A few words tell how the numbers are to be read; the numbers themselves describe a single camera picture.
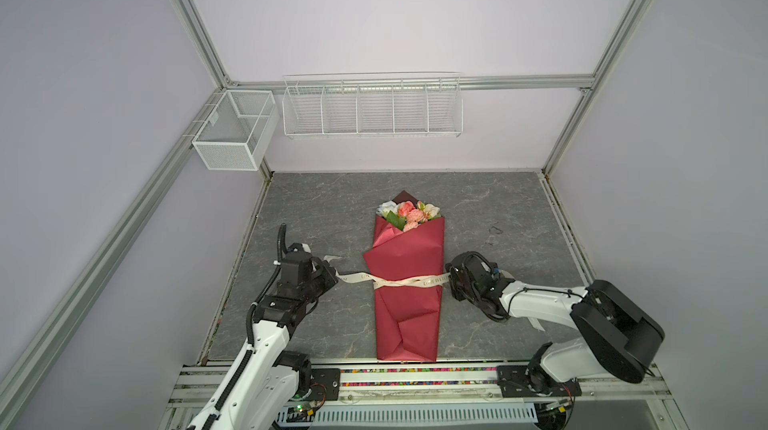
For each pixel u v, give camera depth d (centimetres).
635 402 72
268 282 61
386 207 103
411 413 71
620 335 44
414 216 100
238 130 102
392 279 87
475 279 69
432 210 104
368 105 98
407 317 80
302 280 62
